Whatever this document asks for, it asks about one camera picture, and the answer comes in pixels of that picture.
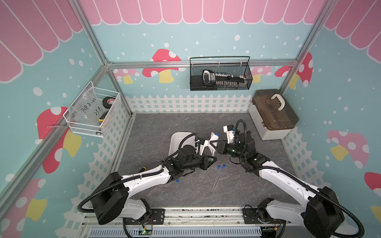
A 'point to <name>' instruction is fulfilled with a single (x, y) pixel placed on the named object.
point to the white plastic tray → (176, 138)
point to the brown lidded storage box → (273, 116)
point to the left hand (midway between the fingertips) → (216, 161)
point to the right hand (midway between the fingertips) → (210, 143)
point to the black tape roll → (107, 101)
